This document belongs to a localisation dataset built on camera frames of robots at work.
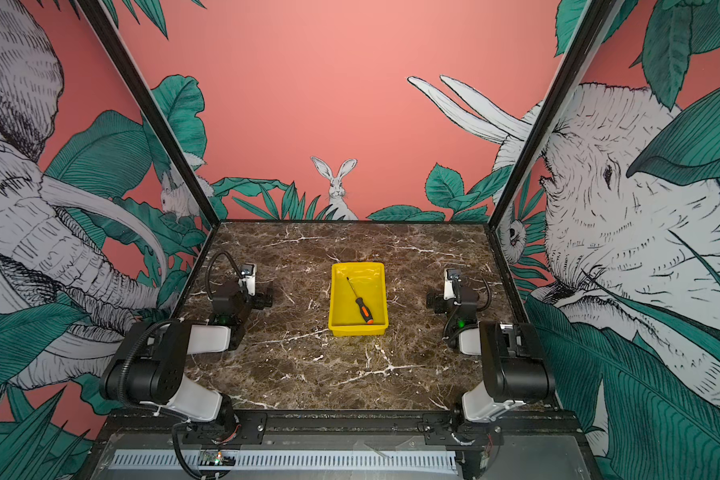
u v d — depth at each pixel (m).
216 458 0.70
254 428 0.73
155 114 0.88
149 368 0.45
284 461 0.70
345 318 0.95
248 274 0.81
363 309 0.93
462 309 0.72
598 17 0.70
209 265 1.08
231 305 0.72
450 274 0.82
